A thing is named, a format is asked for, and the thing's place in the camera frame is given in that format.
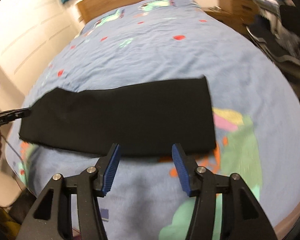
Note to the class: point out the black office chair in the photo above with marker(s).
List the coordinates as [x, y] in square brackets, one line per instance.
[281, 47]

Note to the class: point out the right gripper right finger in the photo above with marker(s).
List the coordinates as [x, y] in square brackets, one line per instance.
[200, 183]

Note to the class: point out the wooden drawer chest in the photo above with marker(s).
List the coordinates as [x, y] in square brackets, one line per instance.
[237, 14]

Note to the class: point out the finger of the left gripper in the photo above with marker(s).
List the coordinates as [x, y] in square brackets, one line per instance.
[11, 115]

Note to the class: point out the black pants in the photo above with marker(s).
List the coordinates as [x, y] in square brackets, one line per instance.
[144, 119]

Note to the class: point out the white wardrobe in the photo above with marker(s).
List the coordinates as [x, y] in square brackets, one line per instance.
[32, 33]

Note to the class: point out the blue patterned bedspread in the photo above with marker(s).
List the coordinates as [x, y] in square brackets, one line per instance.
[149, 75]

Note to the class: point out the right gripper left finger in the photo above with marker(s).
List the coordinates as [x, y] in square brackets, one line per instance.
[94, 182]

